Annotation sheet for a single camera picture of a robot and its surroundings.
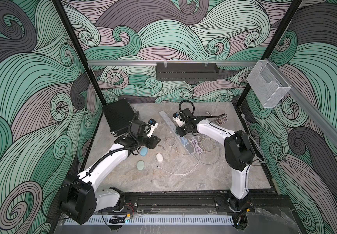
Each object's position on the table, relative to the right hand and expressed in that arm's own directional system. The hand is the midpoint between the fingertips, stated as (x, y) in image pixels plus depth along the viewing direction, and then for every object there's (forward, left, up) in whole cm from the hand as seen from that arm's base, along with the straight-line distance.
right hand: (178, 131), depth 95 cm
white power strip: (-9, -6, -4) cm, 12 cm away
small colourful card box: (+13, -34, -5) cm, 36 cm away
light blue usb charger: (-7, -3, 0) cm, 8 cm away
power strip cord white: (-10, -12, -5) cm, 17 cm away
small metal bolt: (+21, -26, -6) cm, 34 cm away
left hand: (-10, +14, +10) cm, 20 cm away
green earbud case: (-21, +24, -4) cm, 32 cm away
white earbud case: (-16, +12, -4) cm, 21 cm away
